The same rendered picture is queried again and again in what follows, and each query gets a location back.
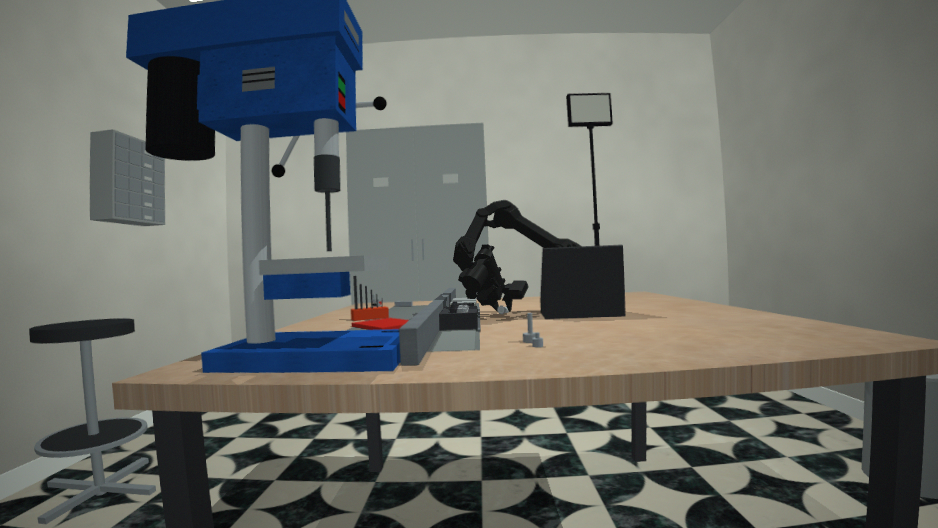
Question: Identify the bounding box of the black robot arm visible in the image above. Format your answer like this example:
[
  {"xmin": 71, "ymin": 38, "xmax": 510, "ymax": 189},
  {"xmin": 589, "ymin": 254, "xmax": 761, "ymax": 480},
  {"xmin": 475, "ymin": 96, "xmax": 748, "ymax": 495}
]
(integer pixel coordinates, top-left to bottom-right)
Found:
[{"xmin": 453, "ymin": 200, "xmax": 581, "ymax": 306}]

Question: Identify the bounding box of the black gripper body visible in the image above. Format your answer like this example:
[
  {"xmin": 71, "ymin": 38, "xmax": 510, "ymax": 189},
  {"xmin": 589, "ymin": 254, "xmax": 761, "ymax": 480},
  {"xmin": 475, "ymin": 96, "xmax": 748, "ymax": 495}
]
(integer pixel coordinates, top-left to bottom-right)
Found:
[{"xmin": 465, "ymin": 267, "xmax": 528, "ymax": 299}]

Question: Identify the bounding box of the red drill bit holder with black bits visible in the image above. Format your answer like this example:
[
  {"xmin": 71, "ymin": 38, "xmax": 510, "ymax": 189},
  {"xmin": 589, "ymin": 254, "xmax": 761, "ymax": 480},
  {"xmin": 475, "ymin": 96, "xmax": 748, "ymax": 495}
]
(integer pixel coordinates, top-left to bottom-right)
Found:
[{"xmin": 351, "ymin": 276, "xmax": 389, "ymax": 321}]

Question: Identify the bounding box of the blue drill press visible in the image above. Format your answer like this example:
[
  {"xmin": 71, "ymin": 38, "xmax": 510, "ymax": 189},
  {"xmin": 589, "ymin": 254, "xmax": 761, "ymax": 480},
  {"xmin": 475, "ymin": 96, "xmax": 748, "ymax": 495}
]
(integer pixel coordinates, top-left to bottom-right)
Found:
[{"xmin": 126, "ymin": 0, "xmax": 400, "ymax": 373}]

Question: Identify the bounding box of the red flat square plate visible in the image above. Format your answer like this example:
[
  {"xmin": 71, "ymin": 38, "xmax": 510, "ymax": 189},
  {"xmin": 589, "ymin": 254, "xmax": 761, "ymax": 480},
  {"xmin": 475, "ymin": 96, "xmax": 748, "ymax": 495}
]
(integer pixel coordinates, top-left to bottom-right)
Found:
[{"xmin": 352, "ymin": 318, "xmax": 409, "ymax": 330}]

